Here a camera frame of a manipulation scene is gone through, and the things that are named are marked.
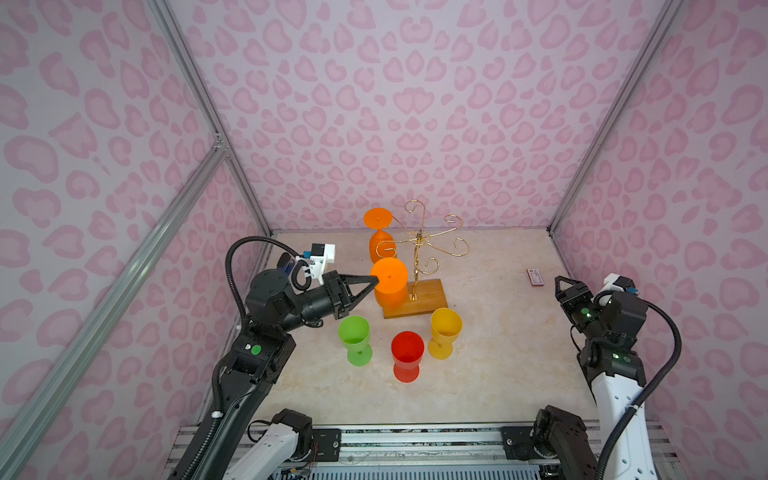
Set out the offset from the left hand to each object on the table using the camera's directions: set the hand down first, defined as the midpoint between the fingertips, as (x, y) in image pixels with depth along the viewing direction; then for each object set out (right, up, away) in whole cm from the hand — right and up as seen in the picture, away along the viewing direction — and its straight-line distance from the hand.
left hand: (377, 286), depth 55 cm
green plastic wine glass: (-8, -16, +29) cm, 34 cm away
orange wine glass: (0, +9, +31) cm, 32 cm away
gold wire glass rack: (+9, +10, +20) cm, 24 cm away
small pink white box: (+52, -2, +49) cm, 72 cm away
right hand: (+44, -1, +19) cm, 48 cm away
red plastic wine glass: (+6, -18, +19) cm, 27 cm away
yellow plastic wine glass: (+18, -13, +28) cm, 35 cm away
